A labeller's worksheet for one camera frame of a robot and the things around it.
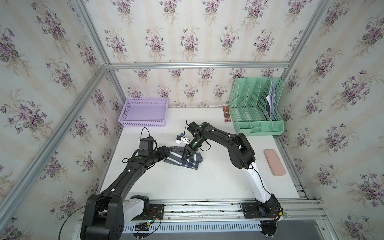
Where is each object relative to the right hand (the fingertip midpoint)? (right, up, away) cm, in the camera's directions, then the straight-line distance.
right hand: (184, 159), depth 87 cm
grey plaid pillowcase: (-5, +2, -2) cm, 6 cm away
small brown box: (+32, +27, +28) cm, 50 cm away
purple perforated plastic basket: (-33, +30, +28) cm, 53 cm away
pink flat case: (+55, -3, +3) cm, 55 cm away
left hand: (-11, +4, -1) cm, 11 cm away
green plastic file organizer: (+51, +32, +31) cm, 67 cm away
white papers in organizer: (+54, +36, +4) cm, 65 cm away
